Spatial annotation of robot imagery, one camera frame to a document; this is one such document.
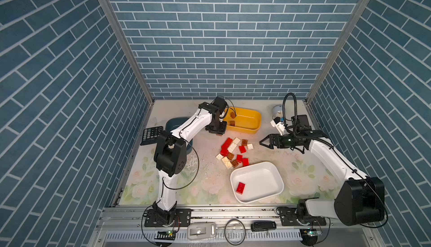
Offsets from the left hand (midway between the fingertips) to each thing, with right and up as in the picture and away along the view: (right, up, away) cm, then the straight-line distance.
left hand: (224, 133), depth 91 cm
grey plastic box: (-11, -38, -22) cm, 45 cm away
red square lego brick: (+10, -10, +5) cm, 15 cm away
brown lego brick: (+12, -7, +8) cm, 16 cm away
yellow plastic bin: (+11, +6, +20) cm, 23 cm away
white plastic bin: (+19, -24, -5) cm, 31 cm away
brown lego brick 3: (+3, -13, 0) cm, 13 cm away
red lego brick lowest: (+11, -16, 0) cm, 19 cm away
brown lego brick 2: (+6, +10, +18) cm, 21 cm away
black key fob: (+16, -36, -22) cm, 45 cm away
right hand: (+22, -4, -9) cm, 24 cm away
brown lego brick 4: (+5, -16, -2) cm, 17 cm away
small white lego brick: (-3, -13, +2) cm, 14 cm away
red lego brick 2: (+8, -14, 0) cm, 16 cm away
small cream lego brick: (+15, -8, +5) cm, 18 cm away
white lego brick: (+6, -7, +6) cm, 10 cm away
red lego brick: (+8, -26, -10) cm, 29 cm away
